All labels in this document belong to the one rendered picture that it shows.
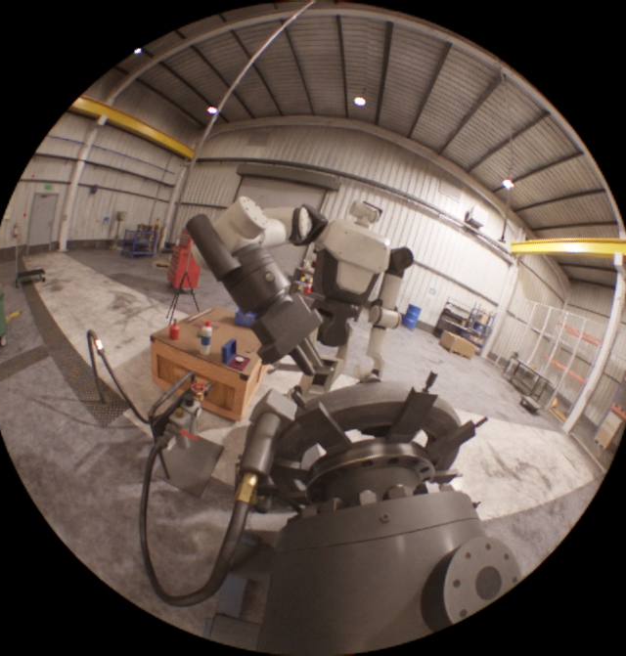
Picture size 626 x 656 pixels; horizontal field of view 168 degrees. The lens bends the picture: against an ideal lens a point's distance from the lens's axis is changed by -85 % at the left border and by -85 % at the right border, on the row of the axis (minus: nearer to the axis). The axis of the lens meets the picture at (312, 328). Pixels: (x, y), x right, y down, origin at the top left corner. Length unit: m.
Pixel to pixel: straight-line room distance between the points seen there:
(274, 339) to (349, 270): 0.53
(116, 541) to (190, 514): 0.45
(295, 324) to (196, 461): 1.22
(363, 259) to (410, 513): 0.75
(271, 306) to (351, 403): 0.37
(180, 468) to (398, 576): 1.21
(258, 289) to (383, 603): 0.53
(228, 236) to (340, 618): 0.61
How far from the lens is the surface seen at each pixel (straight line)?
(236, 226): 0.31
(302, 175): 9.46
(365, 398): 0.58
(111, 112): 11.04
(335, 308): 0.79
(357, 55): 8.95
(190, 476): 1.37
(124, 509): 1.36
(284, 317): 0.31
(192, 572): 1.23
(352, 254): 0.77
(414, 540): 0.46
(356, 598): 0.44
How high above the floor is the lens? 1.22
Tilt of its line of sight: 18 degrees down
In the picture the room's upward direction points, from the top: 18 degrees clockwise
